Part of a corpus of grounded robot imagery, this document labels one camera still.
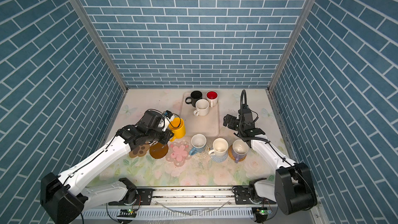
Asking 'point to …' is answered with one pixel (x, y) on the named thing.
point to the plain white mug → (220, 146)
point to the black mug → (195, 95)
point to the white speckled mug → (202, 106)
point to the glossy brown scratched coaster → (158, 150)
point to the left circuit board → (128, 213)
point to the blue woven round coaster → (218, 159)
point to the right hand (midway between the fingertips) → (229, 117)
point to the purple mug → (240, 149)
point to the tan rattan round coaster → (231, 156)
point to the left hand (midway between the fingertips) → (173, 134)
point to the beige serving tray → (208, 125)
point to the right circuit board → (260, 213)
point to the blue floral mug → (198, 141)
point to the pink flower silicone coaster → (179, 153)
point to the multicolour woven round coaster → (203, 154)
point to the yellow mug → (178, 132)
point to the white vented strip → (173, 212)
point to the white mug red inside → (212, 97)
